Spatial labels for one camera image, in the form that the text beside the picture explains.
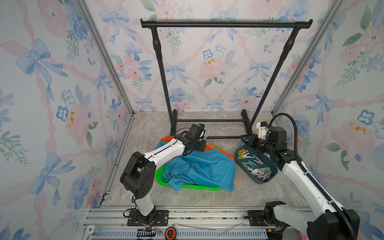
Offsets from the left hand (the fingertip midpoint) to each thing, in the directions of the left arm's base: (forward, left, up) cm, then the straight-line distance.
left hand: (204, 143), depth 89 cm
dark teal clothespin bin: (-8, -33, -12) cm, 36 cm away
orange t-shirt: (-2, -2, -1) cm, 3 cm away
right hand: (-3, -19, +11) cm, 22 cm away
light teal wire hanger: (+6, -2, 0) cm, 6 cm away
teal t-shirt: (-14, -2, -3) cm, 14 cm away
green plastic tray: (-20, +24, -4) cm, 31 cm away
